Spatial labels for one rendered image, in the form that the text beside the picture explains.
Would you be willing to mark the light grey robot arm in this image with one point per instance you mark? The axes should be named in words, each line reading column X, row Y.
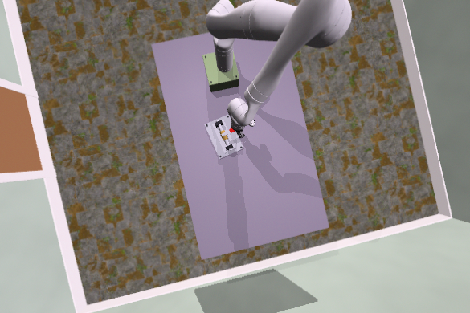
column 323, row 22

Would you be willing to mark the ball valve with red lever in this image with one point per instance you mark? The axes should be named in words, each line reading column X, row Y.
column 224, row 135

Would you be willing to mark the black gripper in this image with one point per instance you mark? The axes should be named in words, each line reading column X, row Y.
column 239, row 133

